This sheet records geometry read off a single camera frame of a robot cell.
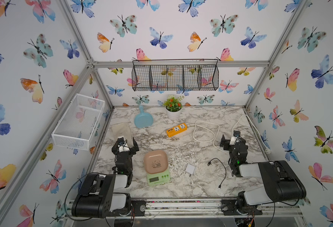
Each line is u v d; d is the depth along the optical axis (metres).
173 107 1.01
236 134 0.77
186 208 0.76
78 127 0.84
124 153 0.74
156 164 0.86
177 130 1.03
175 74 0.98
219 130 1.04
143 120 1.13
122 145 0.71
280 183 0.45
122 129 1.05
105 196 0.43
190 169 0.87
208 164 0.89
